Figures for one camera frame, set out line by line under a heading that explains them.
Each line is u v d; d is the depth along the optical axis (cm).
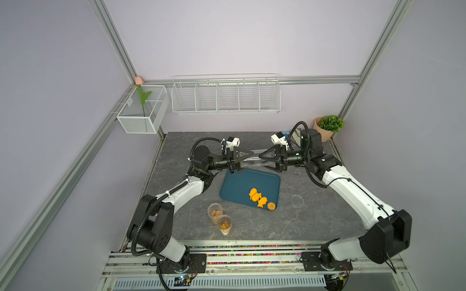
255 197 91
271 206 89
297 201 92
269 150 64
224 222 80
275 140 69
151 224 44
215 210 85
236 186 95
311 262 74
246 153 67
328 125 107
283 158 61
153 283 71
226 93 108
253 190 94
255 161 67
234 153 65
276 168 69
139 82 89
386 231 40
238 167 70
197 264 73
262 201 91
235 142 73
